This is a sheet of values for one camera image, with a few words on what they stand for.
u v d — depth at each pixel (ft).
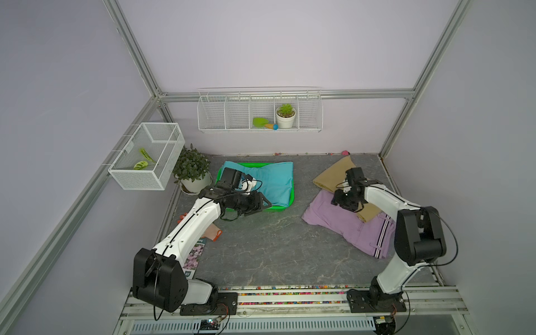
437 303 2.43
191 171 2.92
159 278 1.31
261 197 2.36
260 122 3.27
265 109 3.25
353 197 2.37
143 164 2.48
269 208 2.53
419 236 1.56
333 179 3.76
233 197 2.00
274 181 3.27
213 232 2.93
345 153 4.07
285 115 2.98
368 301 2.39
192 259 2.72
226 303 2.43
